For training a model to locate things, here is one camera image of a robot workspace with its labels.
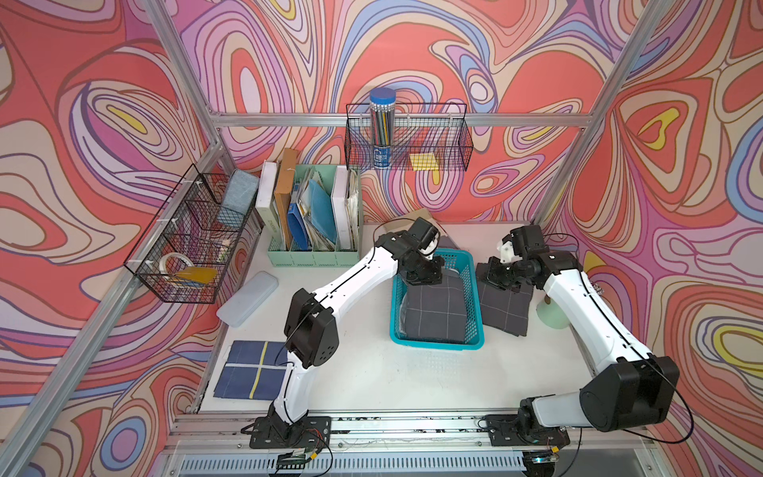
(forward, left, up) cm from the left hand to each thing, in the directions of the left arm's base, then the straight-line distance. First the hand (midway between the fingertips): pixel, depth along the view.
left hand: (447, 281), depth 81 cm
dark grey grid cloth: (-3, +2, -13) cm, 13 cm away
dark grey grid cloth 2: (0, -21, -16) cm, 26 cm away
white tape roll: (-1, +69, +13) cm, 70 cm away
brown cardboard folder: (+25, +47, +14) cm, 55 cm away
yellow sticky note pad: (+34, +5, +16) cm, 38 cm away
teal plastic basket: (+14, -10, -10) cm, 20 cm away
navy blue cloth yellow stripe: (-18, +55, -19) cm, 61 cm away
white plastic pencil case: (+4, +62, -17) cm, 65 cm away
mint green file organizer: (+20, +55, -13) cm, 60 cm away
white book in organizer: (+20, +53, +10) cm, 58 cm away
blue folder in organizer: (+26, +38, 0) cm, 46 cm away
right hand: (-1, -10, 0) cm, 10 cm away
